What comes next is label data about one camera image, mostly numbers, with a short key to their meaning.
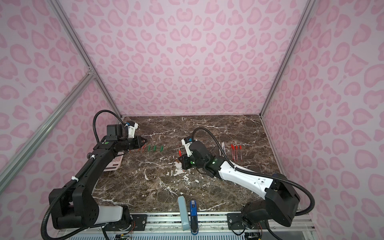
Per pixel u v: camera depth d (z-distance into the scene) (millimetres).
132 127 761
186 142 692
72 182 431
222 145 1010
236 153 979
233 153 977
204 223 746
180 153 994
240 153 979
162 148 1007
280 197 405
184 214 729
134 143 739
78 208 407
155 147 1012
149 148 1007
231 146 1014
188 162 678
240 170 495
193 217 729
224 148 1005
